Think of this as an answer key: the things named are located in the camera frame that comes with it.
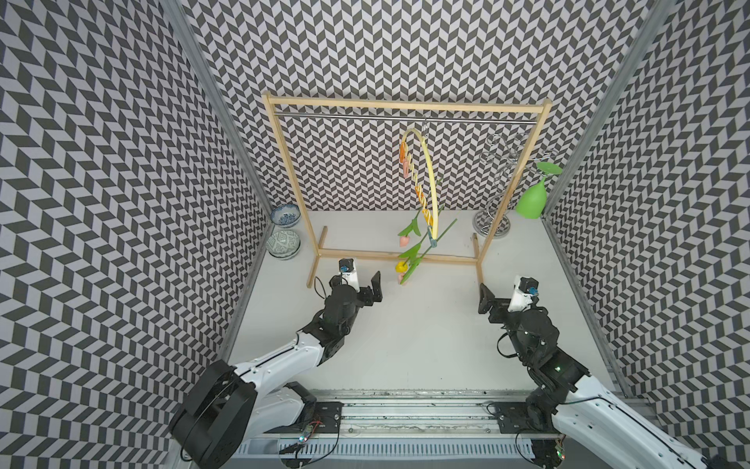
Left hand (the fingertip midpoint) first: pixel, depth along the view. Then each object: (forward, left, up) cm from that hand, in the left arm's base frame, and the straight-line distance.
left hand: (365, 274), depth 84 cm
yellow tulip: (+4, -11, -3) cm, 12 cm away
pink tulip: (+13, -15, +6) cm, 21 cm away
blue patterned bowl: (+36, +35, -12) cm, 51 cm away
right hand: (-7, -36, +2) cm, 37 cm away
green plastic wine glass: (+21, -52, +9) cm, 57 cm away
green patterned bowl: (+20, +32, -11) cm, 39 cm away
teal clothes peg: (-1, -18, +16) cm, 24 cm away
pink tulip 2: (-1, -11, 0) cm, 11 cm away
